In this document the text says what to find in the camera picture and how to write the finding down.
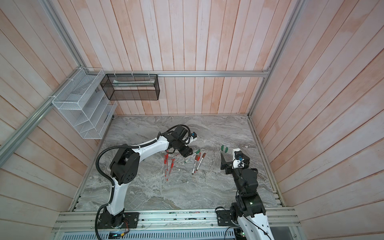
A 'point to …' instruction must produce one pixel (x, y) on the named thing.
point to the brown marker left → (196, 157)
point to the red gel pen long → (171, 168)
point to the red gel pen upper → (177, 154)
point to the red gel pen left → (165, 161)
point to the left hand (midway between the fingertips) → (187, 150)
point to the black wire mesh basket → (131, 86)
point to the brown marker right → (203, 156)
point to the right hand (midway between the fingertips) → (231, 151)
